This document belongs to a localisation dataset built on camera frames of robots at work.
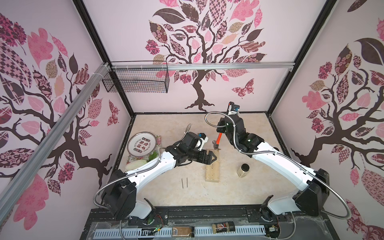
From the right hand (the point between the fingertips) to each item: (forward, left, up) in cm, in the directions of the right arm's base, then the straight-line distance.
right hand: (222, 117), depth 76 cm
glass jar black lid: (-19, -12, -23) cm, 33 cm away
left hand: (-16, +7, -16) cm, 24 cm away
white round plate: (+4, +52, -29) cm, 59 cm away
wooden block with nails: (-19, +5, -28) cm, 34 cm away
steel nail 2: (-22, +20, -31) cm, 43 cm away
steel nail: (-25, +22, -31) cm, 45 cm away
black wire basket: (+34, +42, +4) cm, 54 cm away
